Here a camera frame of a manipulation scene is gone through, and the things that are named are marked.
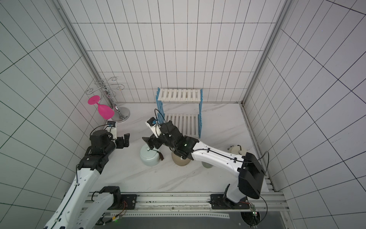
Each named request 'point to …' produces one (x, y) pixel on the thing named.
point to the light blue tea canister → (148, 156)
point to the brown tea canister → (178, 161)
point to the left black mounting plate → (129, 202)
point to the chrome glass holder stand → (121, 114)
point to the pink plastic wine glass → (105, 112)
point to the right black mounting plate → (219, 202)
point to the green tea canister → (206, 165)
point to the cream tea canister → (237, 150)
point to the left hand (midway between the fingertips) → (120, 136)
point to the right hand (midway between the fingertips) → (144, 134)
